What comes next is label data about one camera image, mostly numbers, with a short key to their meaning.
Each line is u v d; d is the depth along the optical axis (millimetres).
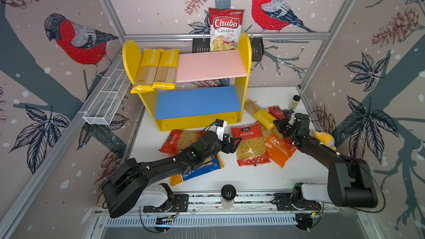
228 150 684
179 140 893
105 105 728
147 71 698
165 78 669
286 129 783
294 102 1039
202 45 919
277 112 1039
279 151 866
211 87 1253
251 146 856
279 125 809
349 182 424
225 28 833
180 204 732
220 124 698
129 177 424
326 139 837
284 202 730
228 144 690
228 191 669
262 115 966
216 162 825
